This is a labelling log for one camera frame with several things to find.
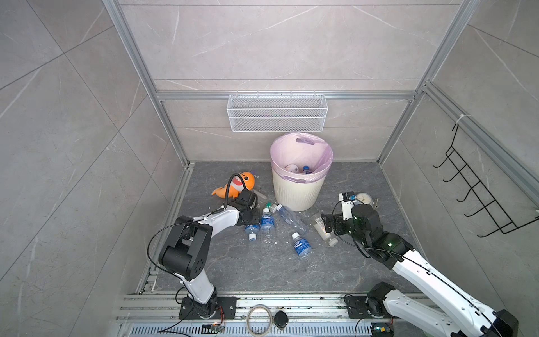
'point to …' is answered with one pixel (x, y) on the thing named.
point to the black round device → (281, 319)
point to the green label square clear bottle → (269, 205)
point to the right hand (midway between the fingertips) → (332, 211)
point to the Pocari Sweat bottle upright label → (267, 226)
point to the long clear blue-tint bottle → (289, 215)
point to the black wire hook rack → (475, 185)
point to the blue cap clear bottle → (306, 170)
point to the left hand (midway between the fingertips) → (253, 213)
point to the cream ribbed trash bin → (297, 196)
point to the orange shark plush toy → (236, 185)
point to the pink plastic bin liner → (300, 157)
